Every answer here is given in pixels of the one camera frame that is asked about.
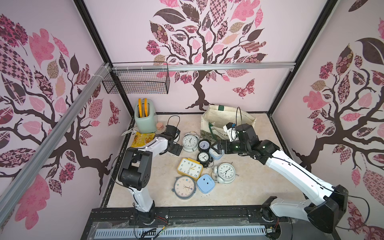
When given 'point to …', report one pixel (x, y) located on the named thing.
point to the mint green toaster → (145, 118)
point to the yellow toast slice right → (146, 108)
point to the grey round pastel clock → (184, 187)
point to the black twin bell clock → (204, 158)
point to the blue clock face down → (205, 183)
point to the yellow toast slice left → (140, 107)
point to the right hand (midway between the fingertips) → (217, 144)
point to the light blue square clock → (215, 155)
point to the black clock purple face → (204, 145)
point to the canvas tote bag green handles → (217, 116)
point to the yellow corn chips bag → (140, 139)
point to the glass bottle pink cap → (159, 126)
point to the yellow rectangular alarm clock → (190, 168)
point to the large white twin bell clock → (225, 173)
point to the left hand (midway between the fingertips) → (171, 150)
